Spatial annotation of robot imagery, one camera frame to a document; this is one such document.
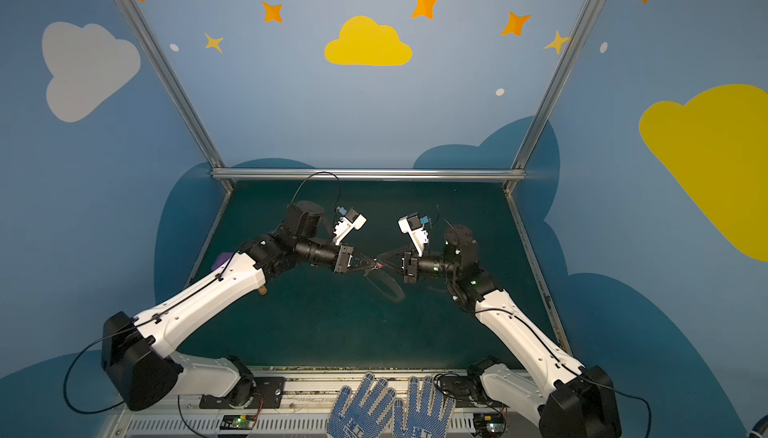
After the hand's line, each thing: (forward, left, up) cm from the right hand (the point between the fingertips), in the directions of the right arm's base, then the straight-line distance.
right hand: (382, 258), depth 68 cm
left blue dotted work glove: (-29, +4, -27) cm, 40 cm away
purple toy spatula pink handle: (+12, +55, -26) cm, 62 cm away
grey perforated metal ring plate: (-4, -1, -5) cm, 7 cm away
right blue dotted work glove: (-28, -13, -27) cm, 41 cm away
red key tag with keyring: (-1, 0, -2) cm, 2 cm away
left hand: (-2, +1, 0) cm, 3 cm away
